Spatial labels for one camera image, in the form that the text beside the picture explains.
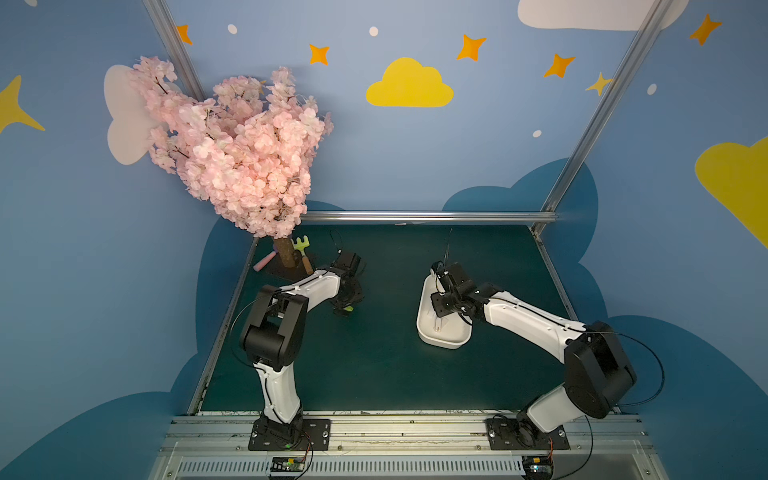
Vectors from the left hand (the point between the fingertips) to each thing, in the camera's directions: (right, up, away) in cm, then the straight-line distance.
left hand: (355, 295), depth 99 cm
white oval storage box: (+30, -10, -7) cm, 33 cm away
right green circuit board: (+48, -39, -26) cm, 67 cm away
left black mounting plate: (-10, -32, -25) cm, 42 cm away
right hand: (+28, +1, -8) cm, 29 cm away
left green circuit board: (-14, -38, -27) cm, 48 cm away
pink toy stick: (-36, +9, +8) cm, 38 cm away
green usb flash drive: (-2, -4, -3) cm, 5 cm away
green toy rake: (-23, +17, +16) cm, 32 cm away
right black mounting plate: (+40, -27, -32) cm, 58 cm away
